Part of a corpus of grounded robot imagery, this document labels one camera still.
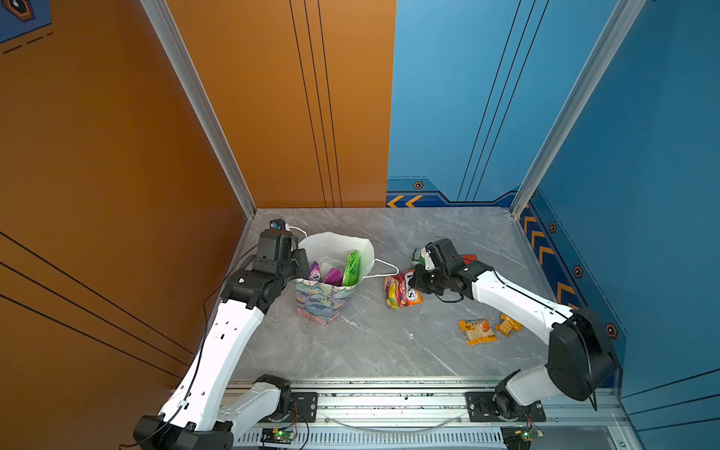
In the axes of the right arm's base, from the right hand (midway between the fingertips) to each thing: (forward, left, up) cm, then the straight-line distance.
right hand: (407, 282), depth 85 cm
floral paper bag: (-10, +24, +6) cm, 27 cm away
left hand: (0, +30, +15) cm, 34 cm away
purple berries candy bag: (+1, +28, +5) cm, 29 cm away
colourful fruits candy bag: (-1, +3, -3) cm, 5 cm away
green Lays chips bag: (0, +17, +4) cm, 18 cm away
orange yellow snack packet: (-11, -21, -10) cm, 26 cm away
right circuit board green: (-37, -27, -13) cm, 48 cm away
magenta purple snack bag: (0, +22, +3) cm, 23 cm away
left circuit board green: (-38, +35, -12) cm, 53 cm away
